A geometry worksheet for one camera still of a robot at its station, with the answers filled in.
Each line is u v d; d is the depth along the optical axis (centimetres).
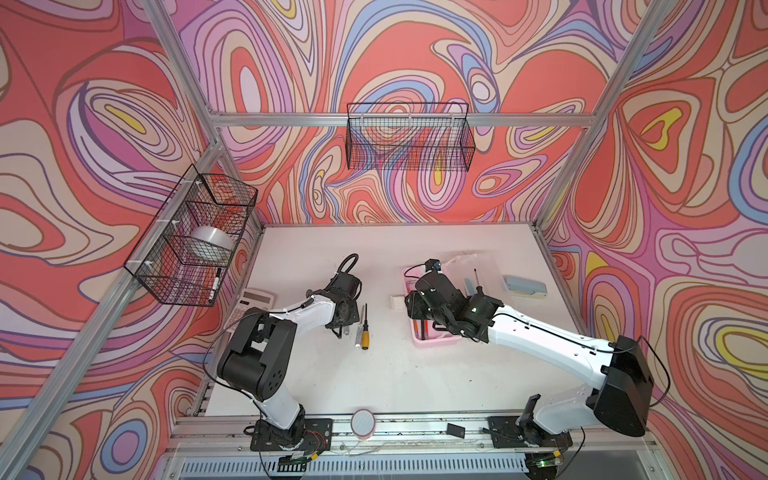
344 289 75
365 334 90
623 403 40
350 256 80
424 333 90
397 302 88
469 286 91
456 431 74
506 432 73
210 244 70
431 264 70
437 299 58
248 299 96
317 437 72
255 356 47
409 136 96
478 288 87
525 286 99
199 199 81
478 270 93
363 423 71
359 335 90
